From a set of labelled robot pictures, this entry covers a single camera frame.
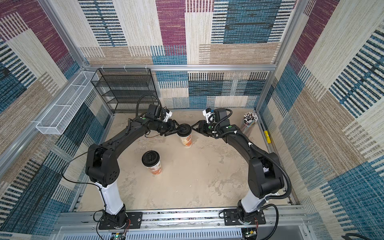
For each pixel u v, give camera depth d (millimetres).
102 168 488
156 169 802
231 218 731
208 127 749
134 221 733
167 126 786
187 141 913
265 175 453
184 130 870
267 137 1074
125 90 1091
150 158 744
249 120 900
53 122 700
